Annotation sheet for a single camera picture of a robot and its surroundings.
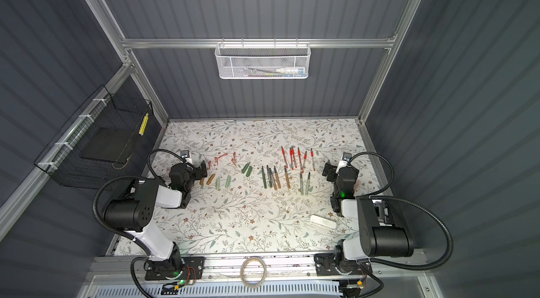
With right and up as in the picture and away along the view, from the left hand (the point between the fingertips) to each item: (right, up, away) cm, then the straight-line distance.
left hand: (195, 162), depth 96 cm
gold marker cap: (+7, -8, +1) cm, 11 cm away
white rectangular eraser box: (+55, -22, -15) cm, 61 cm away
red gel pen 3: (+49, +4, +10) cm, 50 cm away
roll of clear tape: (+26, -37, -25) cm, 52 cm away
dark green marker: (+32, -8, +1) cm, 33 cm away
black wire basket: (-24, +9, -19) cm, 32 cm away
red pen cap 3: (+16, -1, +7) cm, 18 cm away
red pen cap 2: (+16, +3, +9) cm, 19 cm away
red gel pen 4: (+52, +2, +9) cm, 53 cm away
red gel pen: (+45, +2, +9) cm, 46 cm away
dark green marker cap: (+25, -5, +3) cm, 25 cm away
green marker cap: (+11, -10, -2) cm, 15 cm away
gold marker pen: (+36, -9, 0) cm, 37 cm away
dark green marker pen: (+35, -8, 0) cm, 36 cm away
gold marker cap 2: (+3, -9, 0) cm, 9 cm away
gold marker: (+38, -7, +1) cm, 39 cm away
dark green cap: (+22, -3, +4) cm, 23 cm away
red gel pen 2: (+46, +2, +9) cm, 47 cm away
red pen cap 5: (+5, -2, +6) cm, 8 cm away
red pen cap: (+11, +3, +10) cm, 15 cm away
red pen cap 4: (+7, +1, +9) cm, 12 cm away
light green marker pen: (+49, -10, -2) cm, 50 cm away
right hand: (+67, 0, -5) cm, 67 cm away
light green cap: (+15, -9, 0) cm, 18 cm away
